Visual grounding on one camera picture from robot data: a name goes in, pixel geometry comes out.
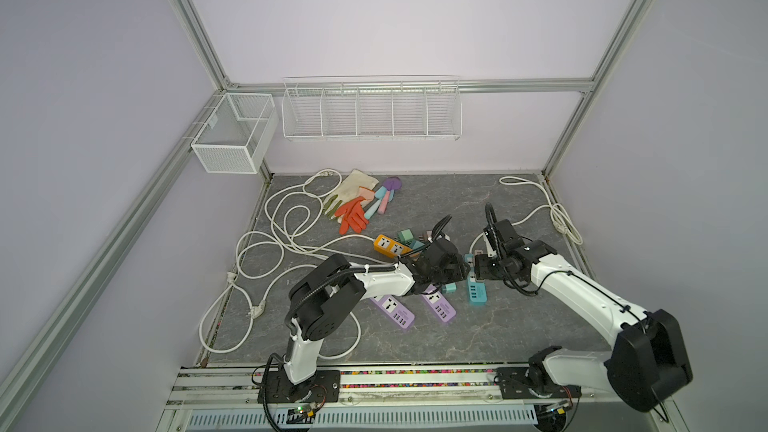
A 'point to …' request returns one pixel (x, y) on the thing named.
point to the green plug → (405, 235)
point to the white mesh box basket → (237, 134)
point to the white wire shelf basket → (372, 108)
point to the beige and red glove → (347, 202)
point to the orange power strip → (389, 247)
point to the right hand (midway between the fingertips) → (486, 270)
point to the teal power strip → (477, 292)
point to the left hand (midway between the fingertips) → (470, 275)
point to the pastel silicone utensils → (385, 194)
